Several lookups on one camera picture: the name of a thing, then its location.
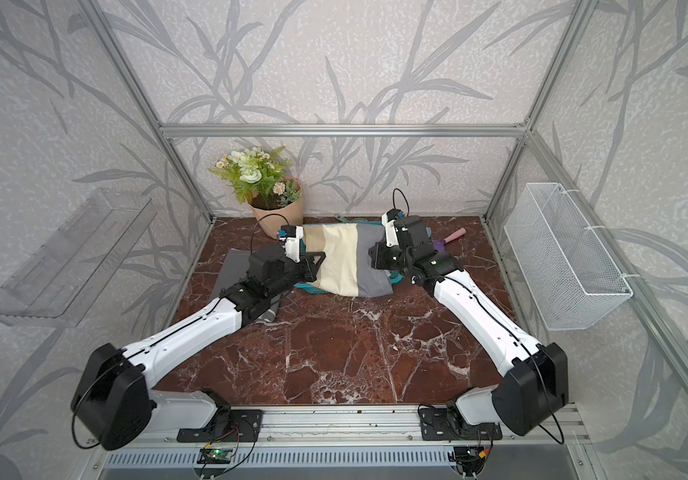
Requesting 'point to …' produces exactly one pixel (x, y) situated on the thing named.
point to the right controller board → (469, 459)
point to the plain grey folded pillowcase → (228, 266)
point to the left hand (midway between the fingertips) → (327, 255)
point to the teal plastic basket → (306, 287)
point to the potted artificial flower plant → (258, 175)
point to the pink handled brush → (456, 234)
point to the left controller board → (214, 456)
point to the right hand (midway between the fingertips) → (369, 249)
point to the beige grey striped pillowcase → (346, 268)
